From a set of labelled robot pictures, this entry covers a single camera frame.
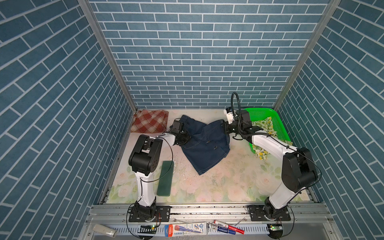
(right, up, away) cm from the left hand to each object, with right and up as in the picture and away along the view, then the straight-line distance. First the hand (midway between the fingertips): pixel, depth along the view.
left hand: (192, 136), depth 101 cm
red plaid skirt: (-31, +10, +7) cm, 34 cm away
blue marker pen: (+17, -41, -32) cm, 55 cm away
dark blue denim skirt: (+11, -5, -3) cm, 13 cm away
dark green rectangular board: (-14, -23, -17) cm, 31 cm away
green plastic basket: (+50, +16, +11) cm, 54 cm away
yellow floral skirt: (+56, +9, +10) cm, 57 cm away
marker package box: (-4, -40, -33) cm, 52 cm away
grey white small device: (-38, -39, -35) cm, 64 cm away
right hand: (+18, +9, -11) cm, 23 cm away
